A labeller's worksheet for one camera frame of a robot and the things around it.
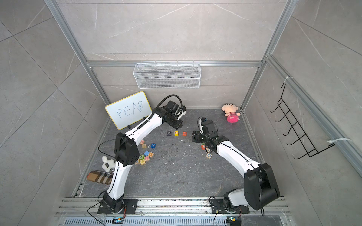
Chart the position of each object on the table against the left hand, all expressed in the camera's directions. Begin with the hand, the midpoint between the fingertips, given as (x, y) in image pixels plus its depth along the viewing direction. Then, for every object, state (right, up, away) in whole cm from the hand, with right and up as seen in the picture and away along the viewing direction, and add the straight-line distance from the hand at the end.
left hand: (182, 122), depth 93 cm
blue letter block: (-20, -16, +3) cm, 26 cm away
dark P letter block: (-10, -9, +10) cm, 17 cm away
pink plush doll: (+39, +5, +14) cm, 41 cm away
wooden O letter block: (+18, -23, -1) cm, 29 cm away
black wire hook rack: (+58, -8, -28) cm, 65 cm away
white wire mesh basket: (-10, +34, +7) cm, 36 cm away
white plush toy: (-46, -26, -8) cm, 53 cm away
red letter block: (+2, -9, +10) cm, 14 cm away
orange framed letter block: (-21, -22, -1) cm, 30 cm away
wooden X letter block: (-19, -17, -32) cm, 41 cm away
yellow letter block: (-4, -9, +10) cm, 14 cm away
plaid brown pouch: (-47, -32, -13) cm, 59 cm away
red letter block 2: (+14, -17, +2) cm, 23 cm away
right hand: (+10, -8, -6) cm, 14 cm away
